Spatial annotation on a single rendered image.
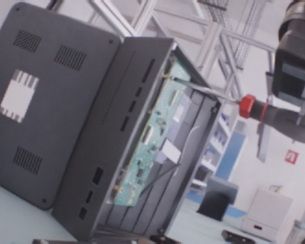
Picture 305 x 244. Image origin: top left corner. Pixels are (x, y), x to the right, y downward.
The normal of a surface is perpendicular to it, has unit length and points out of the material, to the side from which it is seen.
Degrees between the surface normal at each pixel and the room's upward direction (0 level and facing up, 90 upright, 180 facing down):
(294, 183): 90
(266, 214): 90
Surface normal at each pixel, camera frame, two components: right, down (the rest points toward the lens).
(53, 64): 0.00, -0.08
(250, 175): -0.24, -0.18
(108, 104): -0.72, -0.36
